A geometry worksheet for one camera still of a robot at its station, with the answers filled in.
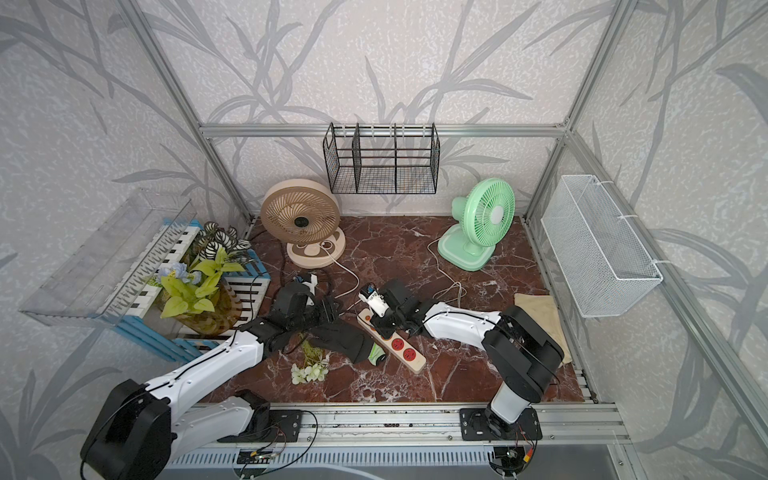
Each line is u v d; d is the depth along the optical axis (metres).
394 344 0.85
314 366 0.80
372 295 0.77
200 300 0.70
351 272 1.03
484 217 0.87
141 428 0.39
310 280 0.79
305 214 0.89
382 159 1.06
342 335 0.89
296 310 0.67
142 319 0.64
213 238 0.81
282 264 1.06
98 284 0.65
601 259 0.63
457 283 1.03
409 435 0.72
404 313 0.67
